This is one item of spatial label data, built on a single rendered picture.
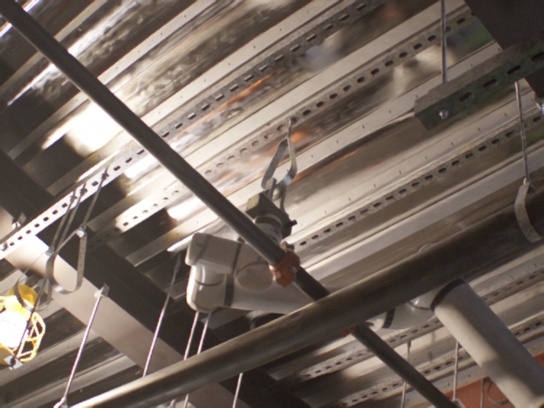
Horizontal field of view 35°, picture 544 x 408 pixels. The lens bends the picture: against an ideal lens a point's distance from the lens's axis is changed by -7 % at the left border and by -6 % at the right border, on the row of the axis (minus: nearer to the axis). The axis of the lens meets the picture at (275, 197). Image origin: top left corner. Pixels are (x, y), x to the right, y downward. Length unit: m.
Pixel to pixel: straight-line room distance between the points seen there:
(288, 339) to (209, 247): 0.31
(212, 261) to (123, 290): 1.17
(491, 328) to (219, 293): 0.70
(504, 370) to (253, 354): 0.62
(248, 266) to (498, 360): 0.66
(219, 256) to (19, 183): 1.15
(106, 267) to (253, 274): 1.21
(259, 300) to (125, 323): 0.99
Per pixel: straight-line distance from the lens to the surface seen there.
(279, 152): 2.63
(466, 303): 2.31
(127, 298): 3.39
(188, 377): 2.33
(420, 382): 2.37
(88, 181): 2.64
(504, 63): 1.50
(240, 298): 2.37
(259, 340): 2.17
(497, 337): 2.27
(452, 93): 1.53
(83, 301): 3.25
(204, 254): 2.25
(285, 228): 2.40
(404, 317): 2.44
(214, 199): 1.97
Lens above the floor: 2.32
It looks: 47 degrees up
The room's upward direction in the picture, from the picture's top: 13 degrees clockwise
